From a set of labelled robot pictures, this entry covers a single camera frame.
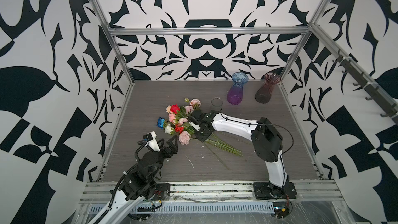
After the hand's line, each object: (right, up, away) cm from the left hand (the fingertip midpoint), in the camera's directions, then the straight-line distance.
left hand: (171, 136), depth 76 cm
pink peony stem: (+24, -9, +13) cm, 29 cm away
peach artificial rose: (-5, +12, +18) cm, 22 cm away
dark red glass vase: (+55, +21, +24) cm, 63 cm away
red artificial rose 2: (+2, +1, +14) cm, 14 cm away
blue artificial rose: (-10, +4, +17) cm, 20 cm away
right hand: (+15, -2, +13) cm, 20 cm away
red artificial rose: (0, +13, +13) cm, 18 cm away
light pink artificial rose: (-3, +7, +18) cm, 19 cm away
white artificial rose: (-5, 0, +15) cm, 16 cm away
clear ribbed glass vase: (+23, +16, +9) cm, 29 cm away
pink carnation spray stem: (+22, -5, +13) cm, 26 cm away
